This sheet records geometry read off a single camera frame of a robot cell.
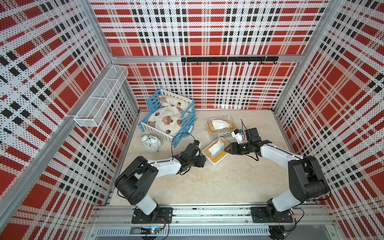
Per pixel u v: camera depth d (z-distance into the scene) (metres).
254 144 0.70
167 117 1.04
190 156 0.71
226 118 1.01
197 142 0.84
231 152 0.81
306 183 0.45
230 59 0.89
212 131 0.97
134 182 0.45
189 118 1.02
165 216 0.74
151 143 0.91
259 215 0.72
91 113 0.93
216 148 0.90
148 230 0.70
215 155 0.90
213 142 0.95
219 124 1.03
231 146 0.82
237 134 0.84
